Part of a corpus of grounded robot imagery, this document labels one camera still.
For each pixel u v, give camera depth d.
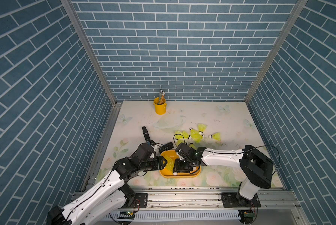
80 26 0.77
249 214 0.71
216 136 0.98
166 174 0.82
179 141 0.94
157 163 0.65
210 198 0.76
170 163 0.82
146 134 0.98
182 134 0.85
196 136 0.99
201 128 1.02
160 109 1.11
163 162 0.69
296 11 0.72
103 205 0.54
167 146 0.91
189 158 0.67
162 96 1.06
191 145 0.93
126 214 0.72
